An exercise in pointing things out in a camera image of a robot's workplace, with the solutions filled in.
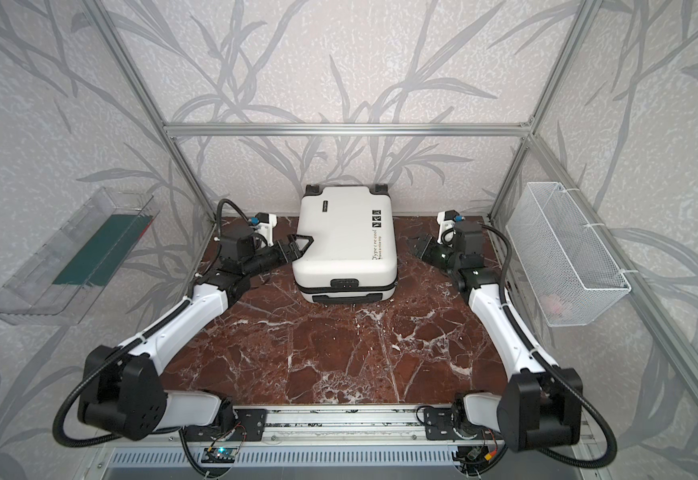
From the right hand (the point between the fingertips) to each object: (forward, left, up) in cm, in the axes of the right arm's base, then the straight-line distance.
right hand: (412, 233), depth 80 cm
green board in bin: (-14, +69, +11) cm, 72 cm away
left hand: (-1, +28, 0) cm, 28 cm away
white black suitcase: (-5, +17, -5) cm, 18 cm away
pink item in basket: (-19, -33, -5) cm, 38 cm away
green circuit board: (-48, +48, -26) cm, 73 cm away
